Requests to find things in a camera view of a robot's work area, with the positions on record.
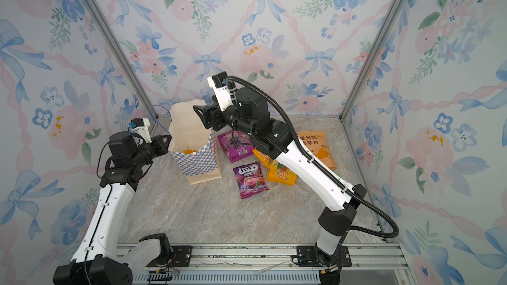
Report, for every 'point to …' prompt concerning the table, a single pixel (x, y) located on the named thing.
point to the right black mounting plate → (306, 256)
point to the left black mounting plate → (179, 256)
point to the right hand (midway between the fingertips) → (205, 101)
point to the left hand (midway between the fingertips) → (171, 135)
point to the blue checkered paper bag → (193, 146)
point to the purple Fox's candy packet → (250, 179)
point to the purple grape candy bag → (236, 144)
